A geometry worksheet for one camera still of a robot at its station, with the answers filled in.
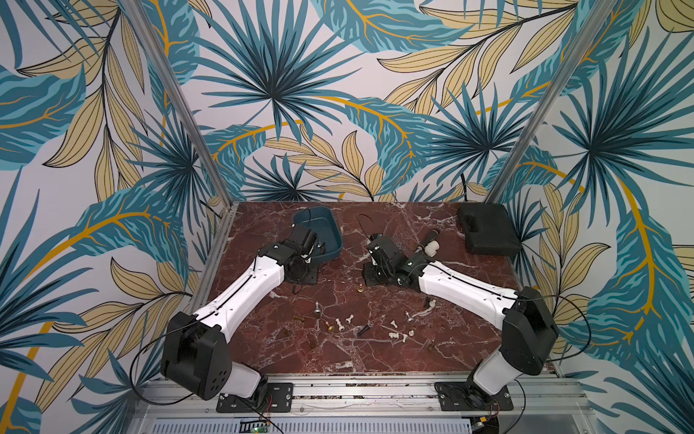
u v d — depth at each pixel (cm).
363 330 86
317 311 88
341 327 85
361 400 74
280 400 73
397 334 84
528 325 43
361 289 94
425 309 90
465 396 67
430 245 104
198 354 40
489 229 101
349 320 86
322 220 111
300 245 64
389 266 64
